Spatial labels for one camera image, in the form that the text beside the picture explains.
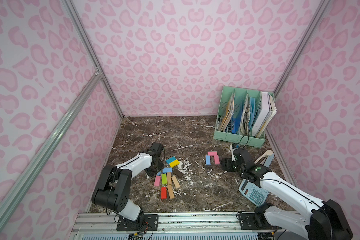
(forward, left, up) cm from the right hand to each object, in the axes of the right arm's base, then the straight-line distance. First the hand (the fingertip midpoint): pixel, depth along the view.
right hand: (226, 160), depth 85 cm
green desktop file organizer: (+24, -11, +12) cm, 29 cm away
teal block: (+4, +33, -8) cm, 34 cm away
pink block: (+4, +4, -7) cm, 9 cm away
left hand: (-1, +40, -8) cm, 40 cm away
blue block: (+4, +9, -8) cm, 13 cm away
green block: (-9, +35, -6) cm, 37 cm away
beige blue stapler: (+5, -26, -7) cm, 28 cm away
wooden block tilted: (-10, +29, -7) cm, 32 cm away
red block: (-16, +35, -8) cm, 39 cm away
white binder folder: (+24, -23, +12) cm, 36 cm away
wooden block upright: (-9, +33, -7) cm, 34 cm away
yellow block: (+2, +30, -8) cm, 31 cm away
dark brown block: (-5, +28, -8) cm, 29 cm away
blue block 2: (-6, +39, -6) cm, 40 cm away
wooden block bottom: (-16, +31, -7) cm, 36 cm away
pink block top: (+10, +6, -9) cm, 14 cm away
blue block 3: (-3, +34, -8) cm, 35 cm away
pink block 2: (-10, +39, -7) cm, 41 cm away
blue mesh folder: (+25, -9, +4) cm, 27 cm away
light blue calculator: (-16, -15, -7) cm, 23 cm away
